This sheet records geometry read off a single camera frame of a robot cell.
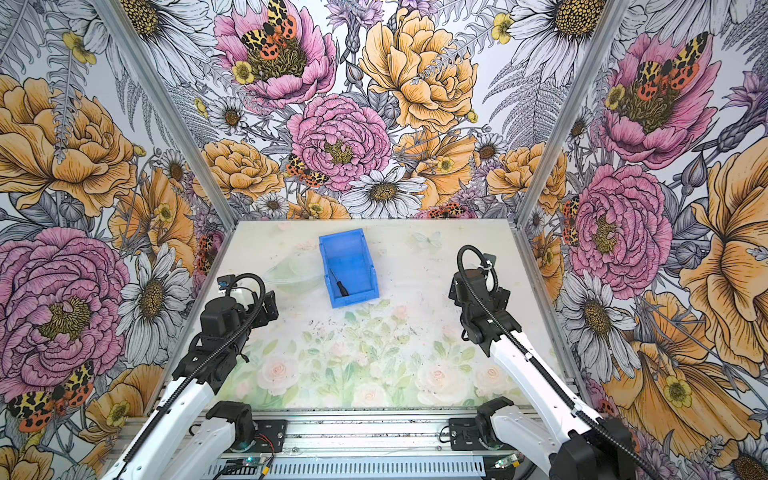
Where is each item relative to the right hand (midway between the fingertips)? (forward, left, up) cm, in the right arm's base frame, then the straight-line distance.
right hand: (478, 293), depth 82 cm
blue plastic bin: (+28, +39, -16) cm, 51 cm away
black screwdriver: (+12, +39, -15) cm, 43 cm away
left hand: (-1, +59, -1) cm, 59 cm away
